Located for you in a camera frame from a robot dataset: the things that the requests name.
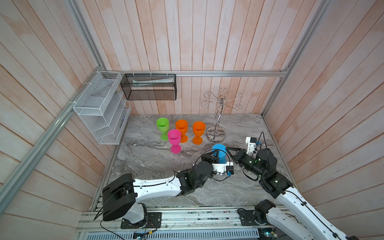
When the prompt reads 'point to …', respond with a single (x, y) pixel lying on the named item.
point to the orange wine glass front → (182, 125)
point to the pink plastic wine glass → (174, 136)
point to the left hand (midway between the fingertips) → (215, 151)
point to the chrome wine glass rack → (217, 134)
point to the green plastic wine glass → (163, 124)
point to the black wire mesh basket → (150, 86)
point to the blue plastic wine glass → (223, 158)
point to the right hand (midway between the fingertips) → (225, 148)
